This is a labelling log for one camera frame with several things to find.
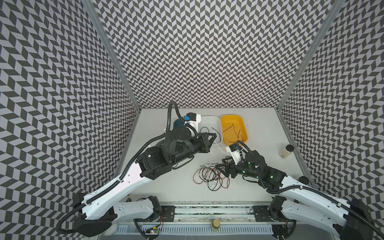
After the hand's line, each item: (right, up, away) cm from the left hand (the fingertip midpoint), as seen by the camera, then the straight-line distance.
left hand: (218, 136), depth 55 cm
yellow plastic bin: (+14, -5, +46) cm, 48 cm away
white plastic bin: (+2, +3, +52) cm, 52 cm away
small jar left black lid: (+46, -24, +19) cm, 55 cm away
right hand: (+3, -15, +18) cm, 23 cm away
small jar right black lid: (+44, -12, +32) cm, 56 cm away
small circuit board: (-28, -44, +11) cm, 54 cm away
